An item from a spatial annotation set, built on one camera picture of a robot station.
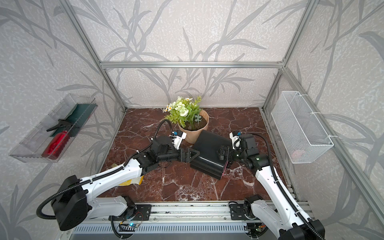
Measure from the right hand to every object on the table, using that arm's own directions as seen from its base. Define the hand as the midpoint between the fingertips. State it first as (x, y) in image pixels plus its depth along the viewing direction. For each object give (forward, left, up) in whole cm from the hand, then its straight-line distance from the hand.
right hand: (222, 150), depth 78 cm
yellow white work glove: (-10, +47, -15) cm, 51 cm away
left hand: (-3, +15, +3) cm, 15 cm away
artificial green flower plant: (+16, +20, +14) cm, 29 cm away
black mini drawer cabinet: (-7, +8, +1) cm, 10 cm away
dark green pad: (+9, +71, +18) cm, 73 cm away
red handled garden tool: (-8, +69, +20) cm, 72 cm away
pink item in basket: (-5, -35, +4) cm, 35 cm away
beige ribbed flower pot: (+23, +12, -4) cm, 26 cm away
